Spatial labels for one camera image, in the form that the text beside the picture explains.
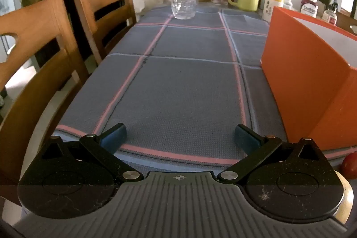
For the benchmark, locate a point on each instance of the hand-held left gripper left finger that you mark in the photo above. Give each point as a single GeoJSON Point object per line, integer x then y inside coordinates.
{"type": "Point", "coordinates": [114, 139]}

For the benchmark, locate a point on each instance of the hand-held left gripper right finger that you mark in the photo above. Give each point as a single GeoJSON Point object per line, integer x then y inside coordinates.
{"type": "Point", "coordinates": [246, 140]}

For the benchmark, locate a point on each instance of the orange cardboard box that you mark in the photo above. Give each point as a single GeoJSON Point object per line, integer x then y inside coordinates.
{"type": "Point", "coordinates": [301, 65]}

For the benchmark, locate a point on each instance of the red tomato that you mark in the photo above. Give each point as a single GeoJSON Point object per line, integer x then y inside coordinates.
{"type": "Point", "coordinates": [350, 167]}

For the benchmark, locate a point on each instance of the white bottle yellow lid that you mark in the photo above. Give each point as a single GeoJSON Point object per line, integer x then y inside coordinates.
{"type": "Point", "coordinates": [273, 8]}

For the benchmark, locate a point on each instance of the yellow-green mug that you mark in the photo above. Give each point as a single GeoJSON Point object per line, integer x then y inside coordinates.
{"type": "Point", "coordinates": [246, 1]}

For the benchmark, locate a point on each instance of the small white pill bottle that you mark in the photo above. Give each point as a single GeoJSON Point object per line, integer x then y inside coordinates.
{"type": "Point", "coordinates": [288, 3]}

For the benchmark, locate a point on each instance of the maroon vitamin bottle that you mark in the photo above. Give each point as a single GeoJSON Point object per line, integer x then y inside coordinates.
{"type": "Point", "coordinates": [309, 8]}

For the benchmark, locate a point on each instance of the clear glass mug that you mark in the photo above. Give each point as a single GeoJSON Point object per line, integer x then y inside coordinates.
{"type": "Point", "coordinates": [184, 3]}

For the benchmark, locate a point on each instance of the dark glass bottle red label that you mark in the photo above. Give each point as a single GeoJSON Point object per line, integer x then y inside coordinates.
{"type": "Point", "coordinates": [330, 15]}

